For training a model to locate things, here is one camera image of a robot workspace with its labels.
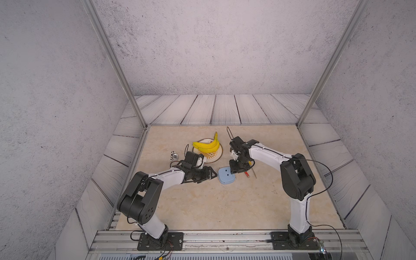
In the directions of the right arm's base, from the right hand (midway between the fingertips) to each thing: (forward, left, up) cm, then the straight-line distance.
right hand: (234, 171), depth 92 cm
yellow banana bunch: (+16, +15, +1) cm, 22 cm away
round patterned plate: (+11, +14, -3) cm, 18 cm away
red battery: (0, -8, -3) cm, 8 cm away
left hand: (-4, +10, +2) cm, 11 cm away
